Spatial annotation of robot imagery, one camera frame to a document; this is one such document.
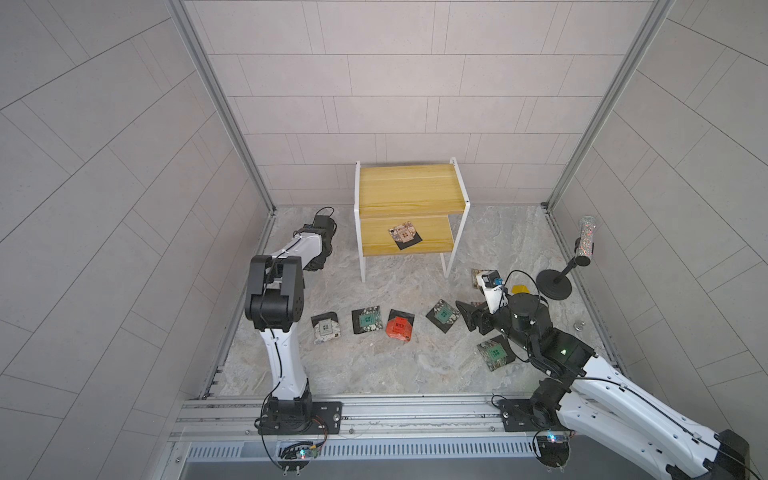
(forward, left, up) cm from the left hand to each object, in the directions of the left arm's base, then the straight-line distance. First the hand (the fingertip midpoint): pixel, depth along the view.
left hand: (302, 260), depth 99 cm
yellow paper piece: (-11, -70, +2) cm, 71 cm away
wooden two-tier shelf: (-1, -41, +31) cm, 51 cm away
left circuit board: (-52, -10, 0) cm, 53 cm away
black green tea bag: (-20, -23, -1) cm, 31 cm away
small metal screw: (-23, -84, +1) cm, 87 cm away
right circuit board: (-51, -69, -2) cm, 85 cm away
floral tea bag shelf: (0, -34, +14) cm, 37 cm away
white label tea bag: (-23, -12, 0) cm, 26 cm away
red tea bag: (-22, -33, -1) cm, 39 cm away
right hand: (-21, -50, +14) cm, 56 cm away
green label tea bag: (-19, -46, -1) cm, 50 cm away
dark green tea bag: (-30, -59, 0) cm, 66 cm away
